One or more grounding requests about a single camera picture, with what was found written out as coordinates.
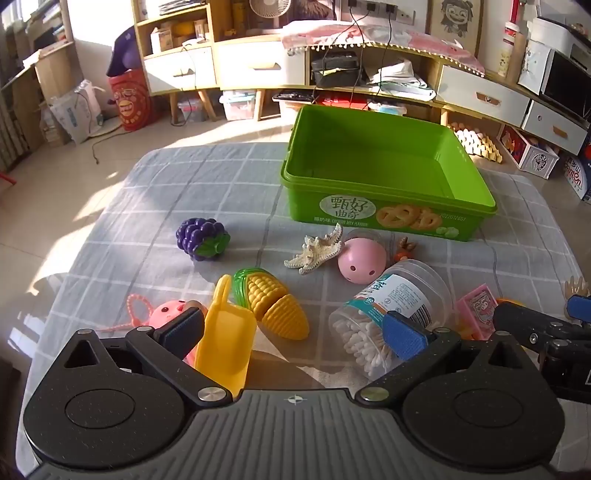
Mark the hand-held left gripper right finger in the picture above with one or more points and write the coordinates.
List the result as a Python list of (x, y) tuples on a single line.
[(406, 339)]

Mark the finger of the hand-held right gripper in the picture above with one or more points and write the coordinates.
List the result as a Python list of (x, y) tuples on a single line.
[(517, 321), (581, 306)]

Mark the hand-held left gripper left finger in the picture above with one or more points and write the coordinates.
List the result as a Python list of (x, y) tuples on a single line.
[(182, 330)]

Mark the tan plastic toy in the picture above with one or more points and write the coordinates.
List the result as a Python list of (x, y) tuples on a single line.
[(576, 286)]

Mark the pink pig toy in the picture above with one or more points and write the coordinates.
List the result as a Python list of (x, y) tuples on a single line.
[(166, 314)]

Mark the pink toy card box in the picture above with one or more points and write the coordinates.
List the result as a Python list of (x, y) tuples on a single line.
[(478, 309)]

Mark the yellow plastic toy scoop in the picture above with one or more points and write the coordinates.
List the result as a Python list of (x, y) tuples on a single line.
[(226, 341)]

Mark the clear cotton swab jar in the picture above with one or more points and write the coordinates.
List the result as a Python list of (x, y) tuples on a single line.
[(401, 290)]

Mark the orange toy figure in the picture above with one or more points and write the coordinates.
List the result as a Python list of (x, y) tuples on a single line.
[(405, 251)]

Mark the pink toy capsule ball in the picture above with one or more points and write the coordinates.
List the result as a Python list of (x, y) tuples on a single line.
[(360, 263)]

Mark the purple toy grapes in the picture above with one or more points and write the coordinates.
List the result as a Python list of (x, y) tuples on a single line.
[(198, 233)]

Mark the yellow green toy corn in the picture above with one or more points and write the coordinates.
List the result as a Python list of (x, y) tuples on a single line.
[(281, 314)]

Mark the white starfish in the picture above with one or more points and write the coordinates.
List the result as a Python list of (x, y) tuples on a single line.
[(314, 254)]

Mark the green plastic box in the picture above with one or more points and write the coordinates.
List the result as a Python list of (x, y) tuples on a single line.
[(392, 157)]

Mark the grey checked tablecloth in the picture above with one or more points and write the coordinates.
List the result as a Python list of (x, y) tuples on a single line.
[(138, 277)]

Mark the blue and white carton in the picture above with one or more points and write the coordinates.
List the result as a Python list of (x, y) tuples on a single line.
[(577, 175)]

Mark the red and white gift box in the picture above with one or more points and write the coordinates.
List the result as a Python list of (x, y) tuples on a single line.
[(538, 161)]

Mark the white cabinet drawer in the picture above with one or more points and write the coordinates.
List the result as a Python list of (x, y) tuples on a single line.
[(554, 127), (480, 94), (180, 69), (258, 64)]

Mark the stack of egg trays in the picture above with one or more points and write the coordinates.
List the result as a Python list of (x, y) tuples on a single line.
[(475, 141)]

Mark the small clear container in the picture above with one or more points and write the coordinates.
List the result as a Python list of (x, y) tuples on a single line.
[(191, 110)]

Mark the black microwave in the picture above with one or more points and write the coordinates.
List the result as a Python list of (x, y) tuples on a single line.
[(565, 83)]

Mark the clear storage box blue lid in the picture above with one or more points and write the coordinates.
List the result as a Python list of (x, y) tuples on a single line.
[(238, 108)]

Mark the red printed bucket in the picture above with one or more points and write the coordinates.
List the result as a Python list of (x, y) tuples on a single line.
[(131, 104)]

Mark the white sack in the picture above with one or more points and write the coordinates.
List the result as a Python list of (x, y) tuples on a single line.
[(74, 113)]

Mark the white paper drawing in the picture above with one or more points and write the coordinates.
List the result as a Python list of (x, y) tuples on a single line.
[(535, 64)]

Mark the red storage box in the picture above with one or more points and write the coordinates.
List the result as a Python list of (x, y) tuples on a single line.
[(341, 99)]

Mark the clear storage box white lid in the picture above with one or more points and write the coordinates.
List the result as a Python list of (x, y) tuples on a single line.
[(291, 98)]

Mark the stack of paper cups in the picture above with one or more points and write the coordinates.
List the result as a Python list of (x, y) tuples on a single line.
[(505, 55)]

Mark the pile of white bags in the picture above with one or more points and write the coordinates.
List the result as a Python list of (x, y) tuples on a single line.
[(397, 76)]

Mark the white printer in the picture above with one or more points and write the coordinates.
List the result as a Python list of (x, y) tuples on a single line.
[(554, 32)]

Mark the black bag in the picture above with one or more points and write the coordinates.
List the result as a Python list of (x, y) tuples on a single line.
[(334, 69)]

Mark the purple cloth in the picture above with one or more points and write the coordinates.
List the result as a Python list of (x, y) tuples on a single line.
[(124, 50)]

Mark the small cardboard box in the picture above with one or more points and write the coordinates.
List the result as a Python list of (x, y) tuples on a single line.
[(161, 41)]

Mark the wooden bookshelf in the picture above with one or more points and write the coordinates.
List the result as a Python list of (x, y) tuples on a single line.
[(55, 69)]

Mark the wooden TV cabinet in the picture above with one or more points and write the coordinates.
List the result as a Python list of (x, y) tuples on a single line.
[(244, 41)]

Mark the orange round object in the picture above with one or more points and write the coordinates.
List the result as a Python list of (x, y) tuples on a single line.
[(182, 28)]

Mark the red hanging ornament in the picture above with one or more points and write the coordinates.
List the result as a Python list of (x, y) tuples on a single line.
[(512, 9)]

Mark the pink fringed cloth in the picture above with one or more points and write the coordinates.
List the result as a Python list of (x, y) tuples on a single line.
[(360, 34)]

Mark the framed cartoon girl picture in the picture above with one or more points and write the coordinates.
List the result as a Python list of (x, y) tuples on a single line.
[(455, 18)]

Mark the yellow bottle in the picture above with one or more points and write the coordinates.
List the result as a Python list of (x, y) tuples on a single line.
[(238, 18)]

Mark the stack of papers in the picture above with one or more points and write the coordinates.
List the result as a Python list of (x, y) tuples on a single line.
[(180, 7)]

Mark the small white desk fan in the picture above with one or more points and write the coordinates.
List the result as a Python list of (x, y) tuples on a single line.
[(265, 7)]

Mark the framed cat picture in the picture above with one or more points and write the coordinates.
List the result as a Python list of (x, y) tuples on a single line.
[(318, 9)]

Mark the wall power outlets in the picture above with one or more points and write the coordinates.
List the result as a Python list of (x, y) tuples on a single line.
[(369, 7)]

